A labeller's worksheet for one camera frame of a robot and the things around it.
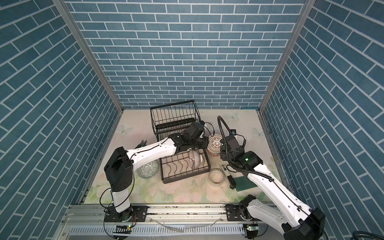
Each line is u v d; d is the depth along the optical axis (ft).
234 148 1.83
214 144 2.77
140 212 2.43
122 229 2.37
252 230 2.41
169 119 2.92
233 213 2.42
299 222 1.26
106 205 2.53
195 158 2.70
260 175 1.49
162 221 2.38
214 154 2.92
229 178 2.68
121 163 1.70
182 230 2.30
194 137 2.15
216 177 2.83
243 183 2.79
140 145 3.24
